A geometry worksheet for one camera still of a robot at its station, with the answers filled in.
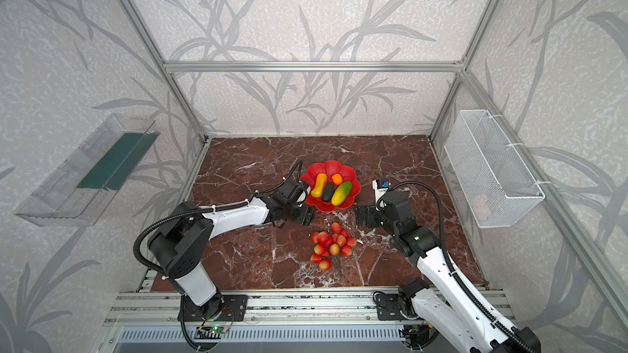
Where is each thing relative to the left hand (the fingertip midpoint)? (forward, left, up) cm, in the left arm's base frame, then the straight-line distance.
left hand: (310, 207), depth 91 cm
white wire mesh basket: (-10, -49, +31) cm, 59 cm away
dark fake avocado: (+7, -6, 0) cm, 10 cm away
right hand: (-2, -20, +13) cm, 24 cm away
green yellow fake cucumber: (+7, -12, -1) cm, 14 cm away
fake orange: (+14, -10, -2) cm, 18 cm away
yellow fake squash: (+13, -4, -1) cm, 14 cm away
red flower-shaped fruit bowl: (+19, -7, -2) cm, 21 cm away
